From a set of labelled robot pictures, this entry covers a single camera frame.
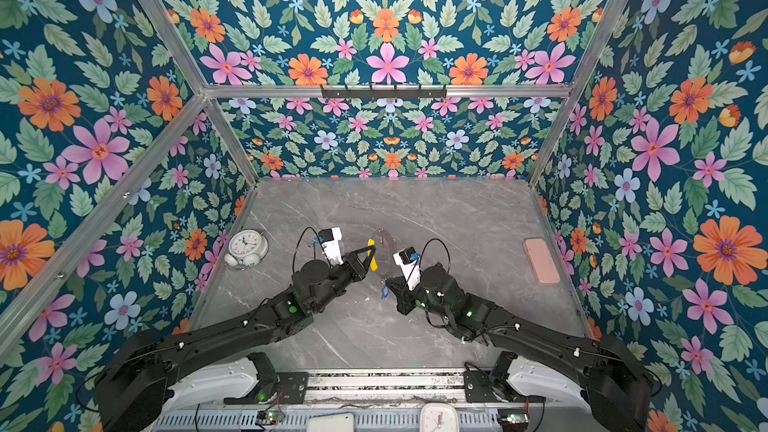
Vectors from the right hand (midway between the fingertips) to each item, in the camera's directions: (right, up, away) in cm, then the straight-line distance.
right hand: (386, 281), depth 74 cm
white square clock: (+13, -30, -7) cm, 33 cm away
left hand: (-1, +10, -3) cm, 10 cm away
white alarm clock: (-47, +5, +21) cm, 52 cm away
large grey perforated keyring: (-1, +8, +5) cm, 10 cm away
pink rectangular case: (+49, +1, +22) cm, 54 cm away
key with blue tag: (-1, -4, +4) cm, 6 cm away
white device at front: (-12, -32, -6) cm, 34 cm away
